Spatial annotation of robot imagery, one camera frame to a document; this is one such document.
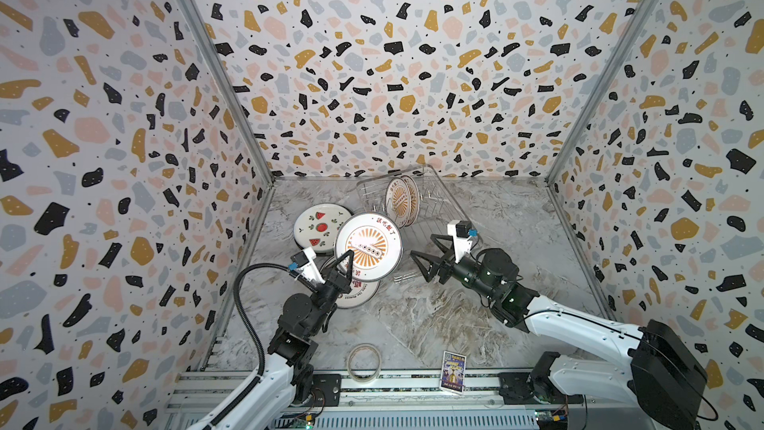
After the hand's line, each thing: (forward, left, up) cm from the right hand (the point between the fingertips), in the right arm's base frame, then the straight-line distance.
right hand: (420, 242), depth 71 cm
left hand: (-1, +16, -2) cm, 16 cm away
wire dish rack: (+29, -8, -23) cm, 38 cm away
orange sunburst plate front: (+3, +11, -5) cm, 12 cm away
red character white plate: (-2, +17, -26) cm, 31 cm away
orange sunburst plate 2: (+27, 0, -15) cm, 31 cm away
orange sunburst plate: (+28, +6, -19) cm, 35 cm away
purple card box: (-23, -9, -25) cm, 35 cm away
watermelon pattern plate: (+21, +34, -24) cm, 47 cm away
